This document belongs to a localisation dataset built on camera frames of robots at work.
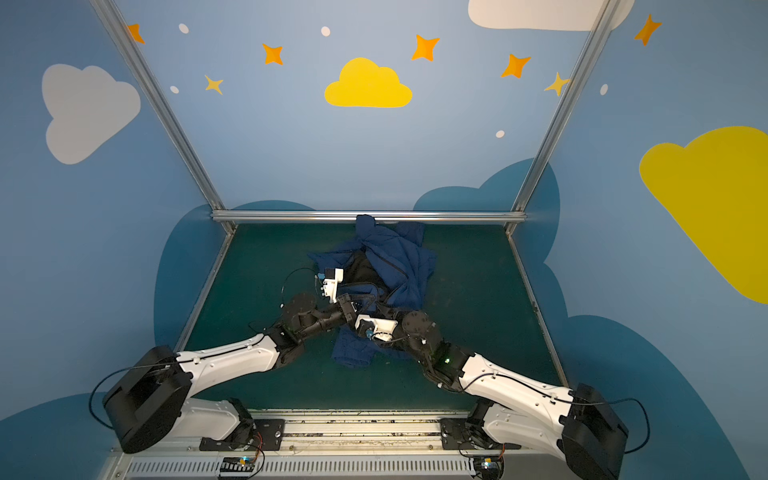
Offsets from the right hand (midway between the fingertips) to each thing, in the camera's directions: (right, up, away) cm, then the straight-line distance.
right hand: (384, 300), depth 76 cm
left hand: (-2, +1, -1) cm, 3 cm away
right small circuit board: (+26, -42, -3) cm, 49 cm away
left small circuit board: (-37, -41, -3) cm, 55 cm away
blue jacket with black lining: (-1, +9, +13) cm, 16 cm away
